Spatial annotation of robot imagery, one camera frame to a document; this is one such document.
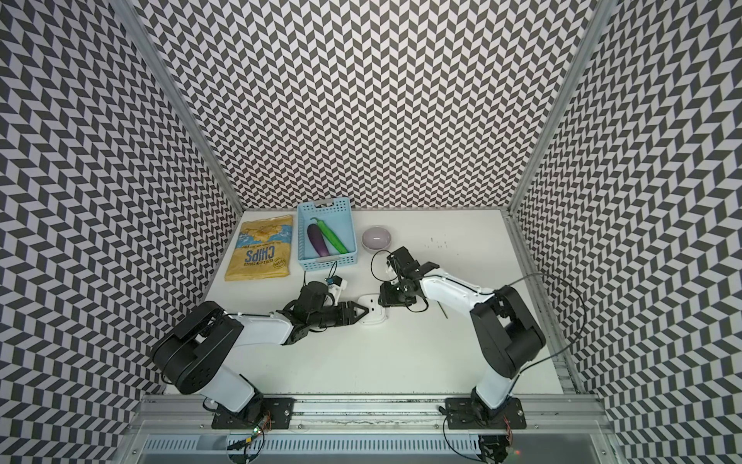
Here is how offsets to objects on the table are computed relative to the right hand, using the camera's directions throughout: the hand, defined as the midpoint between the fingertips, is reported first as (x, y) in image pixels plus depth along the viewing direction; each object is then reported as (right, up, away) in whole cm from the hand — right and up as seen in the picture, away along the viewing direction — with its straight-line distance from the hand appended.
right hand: (386, 305), depth 88 cm
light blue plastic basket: (-20, +30, +28) cm, 46 cm away
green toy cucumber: (-21, +21, +22) cm, 38 cm away
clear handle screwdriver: (+18, -2, +4) cm, 19 cm away
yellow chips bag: (-46, +16, +17) cm, 51 cm away
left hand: (-8, -3, 0) cm, 8 cm away
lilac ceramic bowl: (-4, +21, +18) cm, 27 cm away
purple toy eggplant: (-26, +20, +20) cm, 38 cm away
